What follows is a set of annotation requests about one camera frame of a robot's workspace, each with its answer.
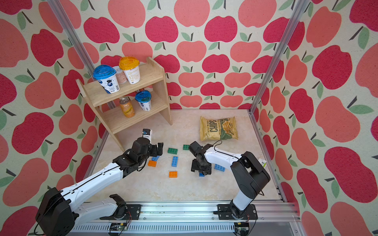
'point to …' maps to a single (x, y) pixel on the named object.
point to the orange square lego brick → (173, 174)
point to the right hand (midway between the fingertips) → (198, 173)
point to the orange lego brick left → (152, 163)
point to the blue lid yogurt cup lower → (144, 98)
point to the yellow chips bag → (221, 129)
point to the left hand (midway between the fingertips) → (157, 145)
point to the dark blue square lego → (201, 175)
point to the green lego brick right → (186, 147)
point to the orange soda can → (127, 107)
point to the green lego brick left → (172, 151)
